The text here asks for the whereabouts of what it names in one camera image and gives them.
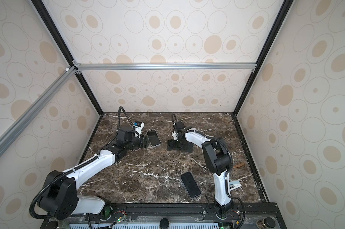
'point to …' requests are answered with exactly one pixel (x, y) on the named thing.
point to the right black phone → (190, 184)
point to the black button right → (269, 222)
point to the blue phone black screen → (154, 137)
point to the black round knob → (164, 223)
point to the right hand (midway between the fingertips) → (172, 149)
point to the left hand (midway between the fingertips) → (151, 134)
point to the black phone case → (179, 144)
